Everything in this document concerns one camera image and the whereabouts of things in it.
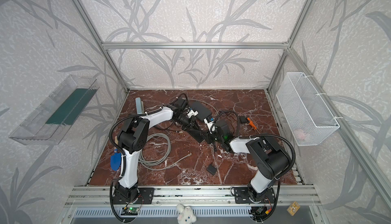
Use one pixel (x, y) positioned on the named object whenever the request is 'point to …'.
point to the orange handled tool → (251, 123)
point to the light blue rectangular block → (140, 106)
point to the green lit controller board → (130, 211)
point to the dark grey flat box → (203, 111)
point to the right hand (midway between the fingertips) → (203, 128)
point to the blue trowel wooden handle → (115, 160)
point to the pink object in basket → (299, 134)
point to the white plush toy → (186, 215)
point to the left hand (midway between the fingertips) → (201, 124)
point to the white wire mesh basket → (309, 121)
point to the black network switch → (196, 132)
